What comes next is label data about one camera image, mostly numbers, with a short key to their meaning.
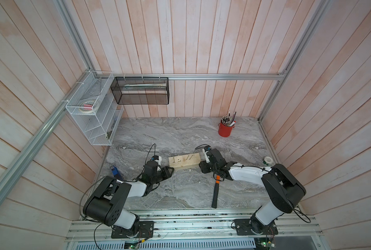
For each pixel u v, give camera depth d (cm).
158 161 85
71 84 77
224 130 110
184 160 94
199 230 74
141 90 105
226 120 98
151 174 73
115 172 92
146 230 73
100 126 78
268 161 95
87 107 73
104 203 45
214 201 82
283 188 46
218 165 72
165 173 80
